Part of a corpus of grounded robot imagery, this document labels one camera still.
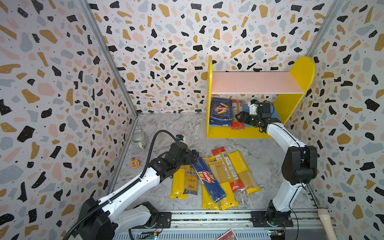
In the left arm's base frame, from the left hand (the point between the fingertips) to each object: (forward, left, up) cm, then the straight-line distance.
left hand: (191, 151), depth 78 cm
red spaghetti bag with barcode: (-12, -25, -16) cm, 32 cm away
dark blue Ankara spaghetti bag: (-10, 0, -15) cm, 18 cm away
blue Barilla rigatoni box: (+28, -19, +1) cm, 34 cm away
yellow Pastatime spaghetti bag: (-21, -20, -17) cm, 33 cm away
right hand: (+24, -29, +4) cm, 38 cm away
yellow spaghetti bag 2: (-21, -8, -15) cm, 28 cm away
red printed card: (-35, -18, -16) cm, 43 cm away
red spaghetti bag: (+35, -31, -2) cm, 46 cm away
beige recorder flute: (-29, -66, -15) cm, 73 cm away
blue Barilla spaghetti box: (-12, -10, -13) cm, 20 cm away
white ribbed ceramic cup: (+19, +38, -17) cm, 46 cm away
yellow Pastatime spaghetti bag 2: (-5, -31, -16) cm, 35 cm away
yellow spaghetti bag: (-12, +7, -17) cm, 22 cm away
